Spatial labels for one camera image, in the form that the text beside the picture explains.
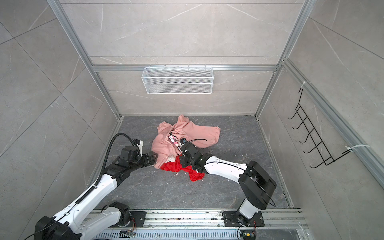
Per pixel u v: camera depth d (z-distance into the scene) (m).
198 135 1.08
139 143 0.75
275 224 0.73
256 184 0.44
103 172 0.54
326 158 0.58
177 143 0.86
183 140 0.76
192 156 0.65
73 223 0.41
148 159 0.72
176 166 0.88
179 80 1.01
